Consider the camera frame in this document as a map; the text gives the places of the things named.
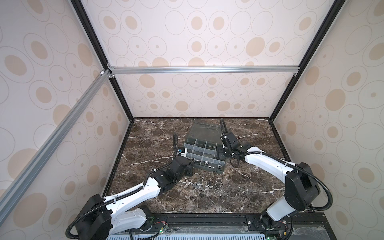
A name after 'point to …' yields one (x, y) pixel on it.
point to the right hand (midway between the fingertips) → (221, 151)
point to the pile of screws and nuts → (200, 185)
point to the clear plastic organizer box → (203, 145)
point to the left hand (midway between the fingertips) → (195, 162)
